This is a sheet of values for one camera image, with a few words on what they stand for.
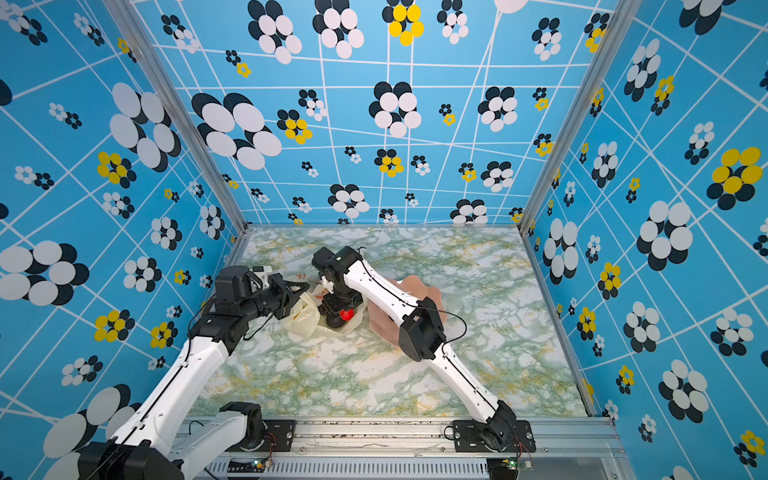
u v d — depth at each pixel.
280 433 0.73
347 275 0.65
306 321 0.75
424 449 0.72
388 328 0.91
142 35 0.72
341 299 0.80
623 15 0.68
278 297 0.68
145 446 0.39
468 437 0.73
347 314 0.87
